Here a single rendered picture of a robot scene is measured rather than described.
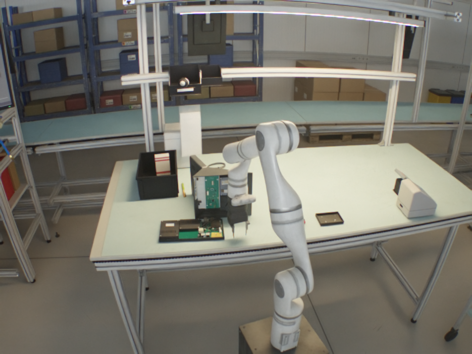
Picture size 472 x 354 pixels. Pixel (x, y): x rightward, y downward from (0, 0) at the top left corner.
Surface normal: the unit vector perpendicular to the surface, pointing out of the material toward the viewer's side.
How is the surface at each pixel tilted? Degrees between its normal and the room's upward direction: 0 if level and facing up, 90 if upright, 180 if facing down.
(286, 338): 90
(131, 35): 90
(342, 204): 0
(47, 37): 90
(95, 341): 0
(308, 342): 0
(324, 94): 90
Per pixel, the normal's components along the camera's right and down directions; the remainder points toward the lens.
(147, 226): 0.00, -0.88
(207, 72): 0.16, 0.50
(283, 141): 0.40, 0.25
